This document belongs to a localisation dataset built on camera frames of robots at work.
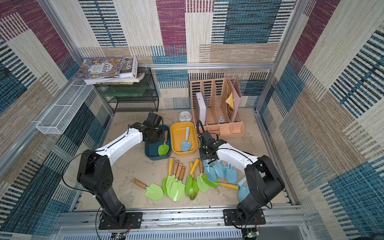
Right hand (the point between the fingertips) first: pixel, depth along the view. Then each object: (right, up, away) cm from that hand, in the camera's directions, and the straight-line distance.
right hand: (204, 152), depth 91 cm
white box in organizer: (-2, +27, +3) cm, 27 cm away
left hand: (-25, +9, +1) cm, 27 cm away
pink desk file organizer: (+7, +29, +23) cm, 38 cm away
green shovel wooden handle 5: (-15, -17, -10) cm, 25 cm away
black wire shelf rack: (-39, +34, +5) cm, 52 cm away
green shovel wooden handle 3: (-19, -14, -4) cm, 24 cm away
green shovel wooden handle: (-28, -19, -9) cm, 35 cm away
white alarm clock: (-13, +23, +23) cm, 35 cm away
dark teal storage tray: (-33, +1, +6) cm, 34 cm away
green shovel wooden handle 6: (-1, -16, -7) cm, 18 cm away
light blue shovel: (-11, +3, +8) cm, 14 cm away
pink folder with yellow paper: (+18, +32, +1) cm, 37 cm away
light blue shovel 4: (+15, -12, -4) cm, 20 cm away
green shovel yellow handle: (-20, -12, -4) cm, 24 cm away
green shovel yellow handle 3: (+5, -16, -8) cm, 19 cm away
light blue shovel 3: (+8, -9, -2) cm, 13 cm away
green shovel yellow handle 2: (-9, -13, -9) cm, 18 cm away
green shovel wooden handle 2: (-26, +1, +7) cm, 27 cm away
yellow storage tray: (-17, +9, +14) cm, 24 cm away
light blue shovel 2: (+3, -9, -6) cm, 12 cm away
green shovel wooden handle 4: (-15, -8, -2) cm, 17 cm away
